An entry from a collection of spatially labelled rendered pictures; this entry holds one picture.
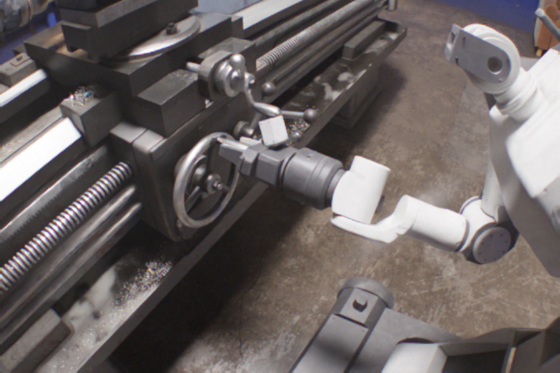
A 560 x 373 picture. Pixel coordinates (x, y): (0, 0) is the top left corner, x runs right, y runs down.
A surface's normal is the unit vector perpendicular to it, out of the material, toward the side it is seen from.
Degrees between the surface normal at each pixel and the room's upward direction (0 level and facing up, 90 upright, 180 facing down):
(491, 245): 72
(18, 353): 0
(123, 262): 0
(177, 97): 90
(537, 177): 55
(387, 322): 0
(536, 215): 109
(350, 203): 47
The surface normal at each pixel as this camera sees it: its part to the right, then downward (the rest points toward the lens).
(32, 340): 0.00, -0.76
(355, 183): -0.40, -0.10
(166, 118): 0.84, 0.35
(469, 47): -0.35, 0.38
